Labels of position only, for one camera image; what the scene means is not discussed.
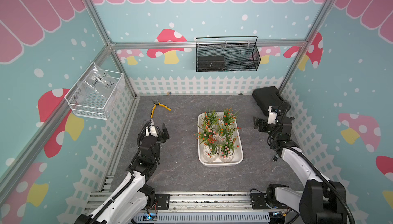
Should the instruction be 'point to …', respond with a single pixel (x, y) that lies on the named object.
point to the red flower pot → (211, 151)
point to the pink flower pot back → (225, 151)
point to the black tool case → (267, 96)
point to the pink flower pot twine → (205, 135)
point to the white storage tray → (218, 144)
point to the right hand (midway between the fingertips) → (261, 117)
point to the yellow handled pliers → (155, 105)
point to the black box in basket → (211, 63)
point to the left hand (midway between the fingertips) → (156, 127)
